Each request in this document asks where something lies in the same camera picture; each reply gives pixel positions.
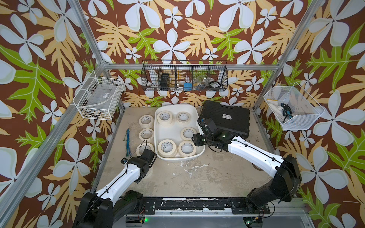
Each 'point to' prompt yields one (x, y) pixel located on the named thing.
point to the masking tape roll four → (164, 117)
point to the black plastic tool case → (235, 120)
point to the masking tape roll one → (146, 135)
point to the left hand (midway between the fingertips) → (142, 170)
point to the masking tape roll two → (146, 121)
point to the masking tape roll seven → (187, 133)
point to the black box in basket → (164, 81)
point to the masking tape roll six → (187, 148)
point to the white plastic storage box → (174, 126)
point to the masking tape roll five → (183, 117)
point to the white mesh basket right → (306, 110)
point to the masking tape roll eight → (167, 148)
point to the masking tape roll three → (142, 147)
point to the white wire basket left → (99, 98)
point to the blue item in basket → (187, 86)
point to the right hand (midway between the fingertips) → (193, 137)
